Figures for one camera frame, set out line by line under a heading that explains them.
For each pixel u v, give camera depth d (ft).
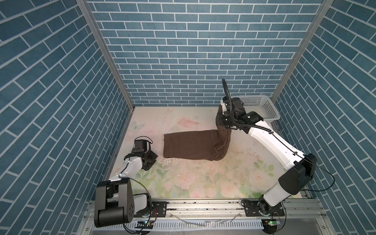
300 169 1.37
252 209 2.42
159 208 2.40
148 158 2.64
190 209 2.47
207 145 3.15
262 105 3.92
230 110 1.93
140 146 2.32
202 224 2.32
